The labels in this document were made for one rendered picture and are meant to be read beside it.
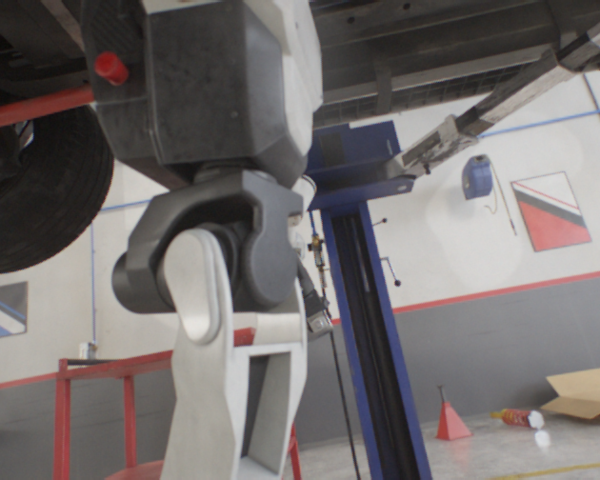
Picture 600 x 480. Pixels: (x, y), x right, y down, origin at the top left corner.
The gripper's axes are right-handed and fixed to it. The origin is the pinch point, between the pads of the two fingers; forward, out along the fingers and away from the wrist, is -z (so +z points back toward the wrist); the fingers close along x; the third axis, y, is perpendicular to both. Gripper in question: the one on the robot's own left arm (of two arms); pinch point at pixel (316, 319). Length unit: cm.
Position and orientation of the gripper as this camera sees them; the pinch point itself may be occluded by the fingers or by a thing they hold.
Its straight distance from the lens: 132.7
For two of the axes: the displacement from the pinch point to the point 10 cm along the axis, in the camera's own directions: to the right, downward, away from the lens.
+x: 8.9, -4.6, 0.8
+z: -4.2, -8.6, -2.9
